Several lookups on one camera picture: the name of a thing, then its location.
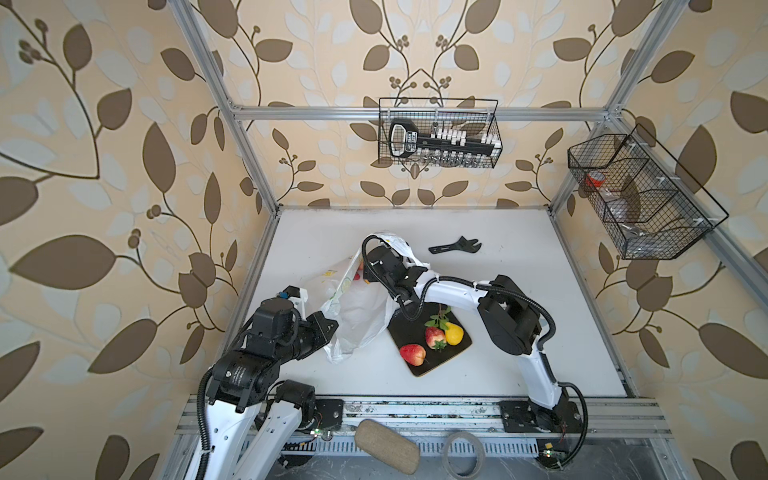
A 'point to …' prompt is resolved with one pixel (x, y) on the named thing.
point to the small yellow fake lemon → (454, 334)
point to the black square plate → (406, 332)
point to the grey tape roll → (479, 451)
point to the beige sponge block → (391, 448)
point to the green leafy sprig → (440, 319)
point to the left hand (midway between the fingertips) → (342, 322)
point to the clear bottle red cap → (629, 230)
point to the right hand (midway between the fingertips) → (374, 263)
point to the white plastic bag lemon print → (355, 311)
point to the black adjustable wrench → (463, 245)
